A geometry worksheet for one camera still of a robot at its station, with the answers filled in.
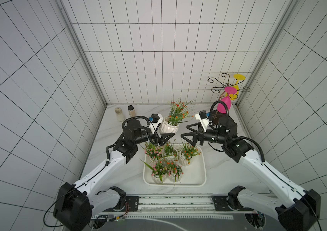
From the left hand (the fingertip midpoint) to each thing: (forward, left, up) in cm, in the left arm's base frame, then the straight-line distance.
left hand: (167, 129), depth 71 cm
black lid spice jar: (+30, +27, -20) cm, 45 cm away
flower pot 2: (-5, -12, -14) cm, 19 cm away
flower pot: (-17, +4, -13) cm, 22 cm away
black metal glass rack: (+37, -38, +3) cm, 53 cm away
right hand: (-1, -8, +2) cm, 9 cm away
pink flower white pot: (-6, +7, -14) cm, 17 cm away
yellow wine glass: (+39, -46, +4) cm, 60 cm away
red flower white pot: (-3, -2, -20) cm, 20 cm away
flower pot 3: (-18, -4, -12) cm, 22 cm away
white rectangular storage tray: (-15, -16, -25) cm, 34 cm away
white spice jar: (+25, +35, -21) cm, 48 cm away
